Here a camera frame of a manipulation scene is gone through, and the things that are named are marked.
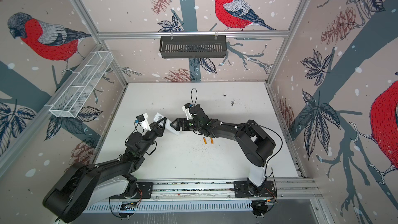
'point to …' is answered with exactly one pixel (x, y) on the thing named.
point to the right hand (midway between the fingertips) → (175, 126)
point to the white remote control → (168, 124)
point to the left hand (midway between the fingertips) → (165, 119)
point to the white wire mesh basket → (69, 101)
